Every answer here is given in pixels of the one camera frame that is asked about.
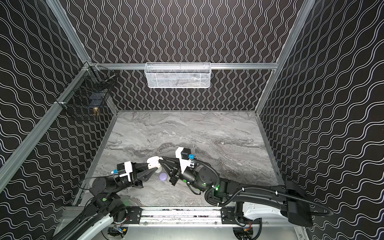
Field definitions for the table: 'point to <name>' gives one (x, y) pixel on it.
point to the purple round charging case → (163, 176)
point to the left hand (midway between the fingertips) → (155, 167)
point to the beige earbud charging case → (153, 162)
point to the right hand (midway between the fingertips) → (160, 160)
